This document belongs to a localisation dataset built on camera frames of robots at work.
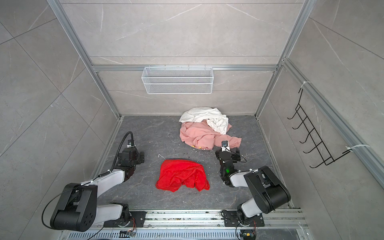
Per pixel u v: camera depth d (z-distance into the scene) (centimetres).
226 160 69
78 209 42
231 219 73
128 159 69
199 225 73
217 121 107
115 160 70
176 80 100
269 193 45
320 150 64
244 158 97
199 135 99
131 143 78
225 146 78
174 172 83
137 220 73
